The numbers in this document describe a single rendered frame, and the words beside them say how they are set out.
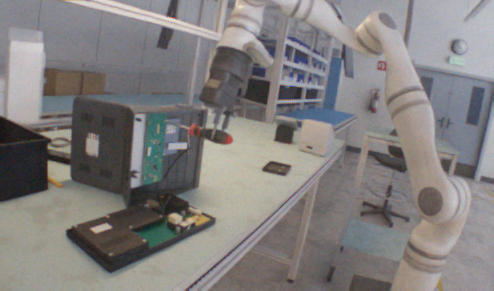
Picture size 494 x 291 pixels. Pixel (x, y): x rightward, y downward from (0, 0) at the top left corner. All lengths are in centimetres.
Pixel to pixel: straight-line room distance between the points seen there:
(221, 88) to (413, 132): 39
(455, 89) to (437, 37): 114
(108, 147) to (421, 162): 66
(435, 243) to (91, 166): 76
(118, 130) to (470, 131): 709
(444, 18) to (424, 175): 680
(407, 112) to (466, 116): 668
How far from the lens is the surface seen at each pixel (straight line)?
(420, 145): 67
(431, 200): 65
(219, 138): 60
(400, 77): 72
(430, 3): 743
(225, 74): 62
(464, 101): 735
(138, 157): 69
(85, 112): 77
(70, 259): 55
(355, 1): 744
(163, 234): 60
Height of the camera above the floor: 131
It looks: 9 degrees down
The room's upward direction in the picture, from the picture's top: 9 degrees clockwise
